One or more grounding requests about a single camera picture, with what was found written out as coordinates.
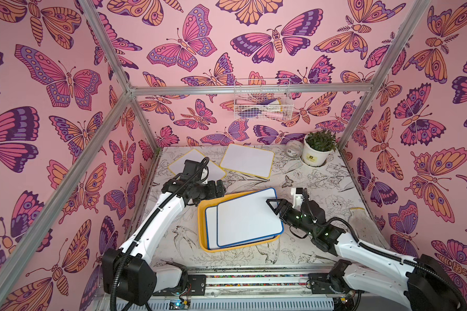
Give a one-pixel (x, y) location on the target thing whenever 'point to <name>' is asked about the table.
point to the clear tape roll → (294, 149)
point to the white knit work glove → (366, 229)
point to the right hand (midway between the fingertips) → (269, 202)
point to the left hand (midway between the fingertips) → (218, 190)
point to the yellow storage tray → (202, 220)
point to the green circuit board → (178, 304)
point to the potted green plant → (318, 147)
